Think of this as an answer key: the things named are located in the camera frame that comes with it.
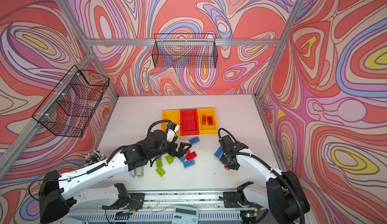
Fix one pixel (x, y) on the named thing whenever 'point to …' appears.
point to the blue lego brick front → (188, 163)
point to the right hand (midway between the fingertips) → (228, 165)
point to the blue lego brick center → (182, 159)
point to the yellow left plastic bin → (173, 115)
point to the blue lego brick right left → (219, 152)
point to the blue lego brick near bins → (194, 140)
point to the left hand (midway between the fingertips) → (185, 141)
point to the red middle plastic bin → (189, 121)
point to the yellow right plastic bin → (207, 129)
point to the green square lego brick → (170, 159)
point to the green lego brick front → (160, 171)
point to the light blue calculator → (185, 215)
